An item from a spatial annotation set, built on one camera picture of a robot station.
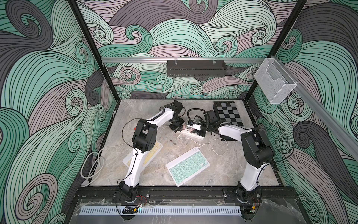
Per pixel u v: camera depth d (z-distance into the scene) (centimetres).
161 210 70
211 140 95
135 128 61
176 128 88
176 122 85
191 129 92
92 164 88
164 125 102
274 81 79
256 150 49
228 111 107
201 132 86
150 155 88
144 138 59
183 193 75
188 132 97
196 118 83
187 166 83
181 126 90
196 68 96
